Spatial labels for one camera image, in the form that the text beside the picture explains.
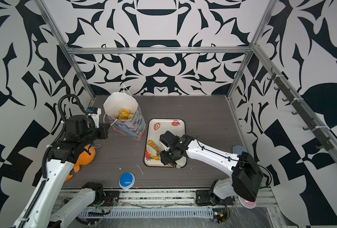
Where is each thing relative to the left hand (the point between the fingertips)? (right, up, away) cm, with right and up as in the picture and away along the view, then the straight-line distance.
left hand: (107, 122), depth 71 cm
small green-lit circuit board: (+55, -46, 0) cm, 72 cm away
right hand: (+28, -21, +7) cm, 35 cm away
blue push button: (+8, -32, +7) cm, 34 cm away
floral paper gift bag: (+11, -4, +12) cm, 16 cm away
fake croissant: (+22, -17, +18) cm, 33 cm away
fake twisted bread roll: (+1, +3, +23) cm, 23 cm away
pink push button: (+69, -40, 0) cm, 80 cm away
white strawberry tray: (+21, -6, +31) cm, 38 cm away
